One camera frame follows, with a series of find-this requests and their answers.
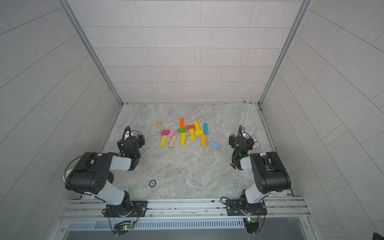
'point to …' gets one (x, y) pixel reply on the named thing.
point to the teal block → (205, 128)
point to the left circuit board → (121, 228)
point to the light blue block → (214, 145)
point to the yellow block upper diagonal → (197, 125)
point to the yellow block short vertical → (192, 134)
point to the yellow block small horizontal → (199, 132)
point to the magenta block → (165, 133)
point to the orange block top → (182, 123)
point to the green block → (181, 130)
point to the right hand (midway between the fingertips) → (241, 133)
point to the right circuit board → (252, 224)
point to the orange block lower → (203, 140)
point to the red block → (188, 127)
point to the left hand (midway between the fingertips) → (133, 134)
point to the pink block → (171, 133)
